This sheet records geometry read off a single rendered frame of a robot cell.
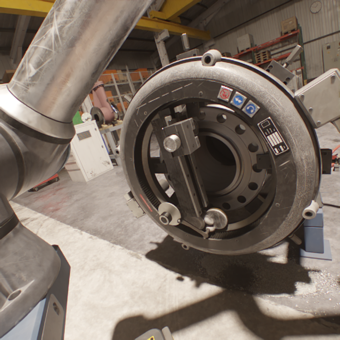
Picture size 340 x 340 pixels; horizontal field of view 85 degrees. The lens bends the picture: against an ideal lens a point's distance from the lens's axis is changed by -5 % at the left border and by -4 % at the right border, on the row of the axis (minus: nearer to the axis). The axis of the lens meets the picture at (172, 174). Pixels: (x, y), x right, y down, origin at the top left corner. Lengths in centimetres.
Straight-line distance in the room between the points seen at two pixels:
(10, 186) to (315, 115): 64
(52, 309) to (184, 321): 77
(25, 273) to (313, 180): 64
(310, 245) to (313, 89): 81
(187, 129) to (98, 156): 406
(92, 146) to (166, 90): 396
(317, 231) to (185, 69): 92
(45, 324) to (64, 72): 34
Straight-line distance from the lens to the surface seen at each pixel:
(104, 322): 121
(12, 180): 36
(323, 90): 60
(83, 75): 37
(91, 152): 451
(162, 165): 90
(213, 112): 74
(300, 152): 59
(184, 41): 78
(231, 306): 103
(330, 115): 61
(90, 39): 36
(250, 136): 72
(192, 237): 87
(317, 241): 118
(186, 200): 73
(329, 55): 1615
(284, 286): 108
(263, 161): 73
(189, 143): 59
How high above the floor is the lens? 84
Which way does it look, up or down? 17 degrees down
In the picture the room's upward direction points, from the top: 17 degrees counter-clockwise
